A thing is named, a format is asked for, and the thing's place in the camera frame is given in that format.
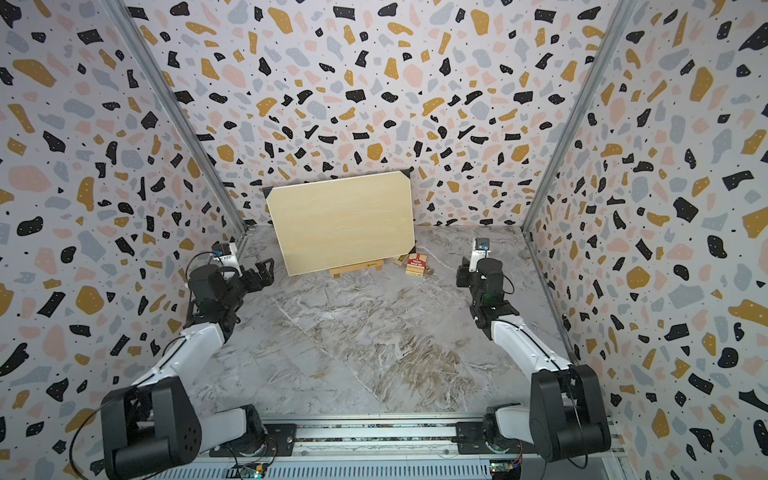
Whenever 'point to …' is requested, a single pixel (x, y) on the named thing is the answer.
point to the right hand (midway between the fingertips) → (470, 257)
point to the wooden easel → (336, 272)
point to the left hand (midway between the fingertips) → (261, 262)
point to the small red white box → (416, 264)
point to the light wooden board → (338, 222)
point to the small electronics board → (252, 471)
